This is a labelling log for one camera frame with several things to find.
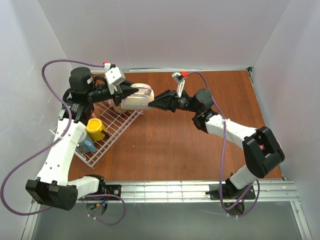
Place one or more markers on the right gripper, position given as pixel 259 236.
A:
pixel 172 100

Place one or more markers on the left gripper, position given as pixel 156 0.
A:
pixel 118 93

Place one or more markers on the iridescent cream mug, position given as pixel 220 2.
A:
pixel 139 100

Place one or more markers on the yellow mug black handle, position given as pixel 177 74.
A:
pixel 97 130

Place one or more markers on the pink ghost pattern mug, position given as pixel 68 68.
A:
pixel 121 108

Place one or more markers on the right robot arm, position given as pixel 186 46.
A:
pixel 262 152

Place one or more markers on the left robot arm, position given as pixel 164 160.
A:
pixel 71 126

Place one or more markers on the blue patterned mug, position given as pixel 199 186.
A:
pixel 86 146

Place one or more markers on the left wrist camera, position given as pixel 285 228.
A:
pixel 114 77

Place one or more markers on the white wire dish rack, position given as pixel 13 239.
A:
pixel 116 124

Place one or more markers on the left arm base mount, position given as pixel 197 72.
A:
pixel 105 190

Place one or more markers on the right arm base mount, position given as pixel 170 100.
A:
pixel 229 192

